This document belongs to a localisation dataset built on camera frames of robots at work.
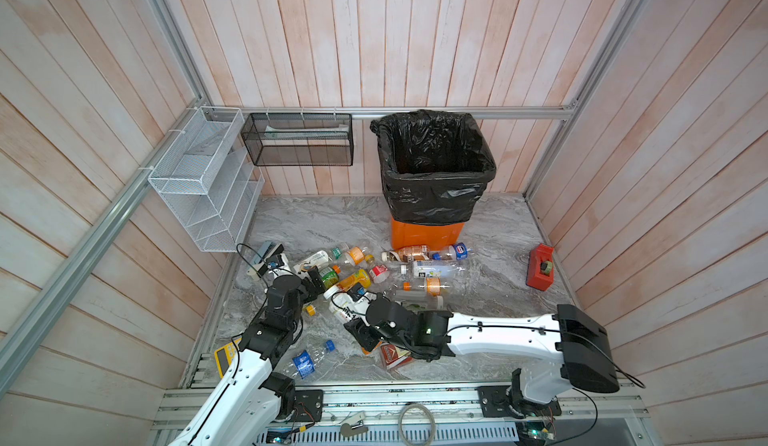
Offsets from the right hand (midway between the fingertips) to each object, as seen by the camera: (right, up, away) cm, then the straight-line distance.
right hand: (350, 322), depth 74 cm
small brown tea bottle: (+17, +15, +24) cm, 33 cm away
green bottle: (-8, +8, +17) cm, 20 cm away
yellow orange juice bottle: (+2, +8, +17) cm, 19 cm away
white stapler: (-34, +9, +22) cm, 41 cm away
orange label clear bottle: (+24, +5, +17) cm, 30 cm away
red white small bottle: (+8, +9, +19) cm, 22 cm away
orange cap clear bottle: (0, +14, +24) cm, 28 cm away
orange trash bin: (+17, +21, +25) cm, 37 cm away
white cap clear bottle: (+19, 0, +14) cm, 24 cm away
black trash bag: (+27, +45, +29) cm, 60 cm away
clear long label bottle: (+25, +10, +19) cm, 33 cm away
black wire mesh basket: (-16, +51, +15) cm, 55 cm away
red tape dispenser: (+59, +11, +19) cm, 62 cm away
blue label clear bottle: (-12, -12, +3) cm, 17 cm away
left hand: (-13, +10, +7) cm, 18 cm away
